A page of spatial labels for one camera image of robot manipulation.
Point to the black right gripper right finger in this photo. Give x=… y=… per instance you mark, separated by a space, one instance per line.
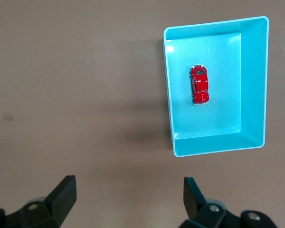
x=194 y=204

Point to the brown tape patch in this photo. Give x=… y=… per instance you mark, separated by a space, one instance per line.
x=9 y=117

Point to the red beetle toy car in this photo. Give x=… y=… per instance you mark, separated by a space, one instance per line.
x=200 y=85

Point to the blue plastic box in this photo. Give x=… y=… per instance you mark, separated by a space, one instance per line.
x=218 y=114

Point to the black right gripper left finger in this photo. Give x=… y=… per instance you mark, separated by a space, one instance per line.
x=61 y=199

